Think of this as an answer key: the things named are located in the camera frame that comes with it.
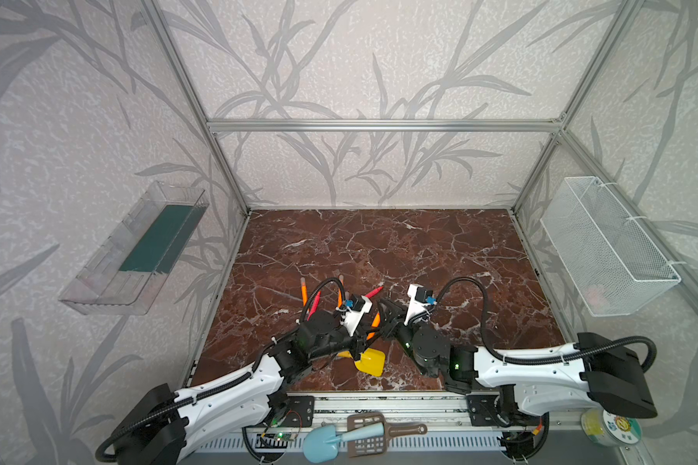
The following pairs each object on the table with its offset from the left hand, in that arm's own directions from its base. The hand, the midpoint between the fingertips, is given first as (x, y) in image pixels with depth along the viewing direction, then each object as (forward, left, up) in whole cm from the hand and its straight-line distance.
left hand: (384, 320), depth 73 cm
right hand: (+4, +2, +6) cm, 7 cm away
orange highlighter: (-1, +2, +2) cm, 3 cm away
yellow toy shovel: (-6, +3, -15) cm, 17 cm away
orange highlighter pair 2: (+1, +11, +11) cm, 15 cm away
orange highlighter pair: (+15, +25, -16) cm, 33 cm away
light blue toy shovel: (-24, +16, -16) cm, 33 cm away
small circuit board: (-24, +24, -15) cm, 37 cm away
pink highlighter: (+12, +21, -17) cm, 29 cm away
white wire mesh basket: (+6, -50, +18) cm, 53 cm away
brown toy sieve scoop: (-25, +1, -16) cm, 30 cm away
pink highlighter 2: (+16, +2, -17) cm, 23 cm away
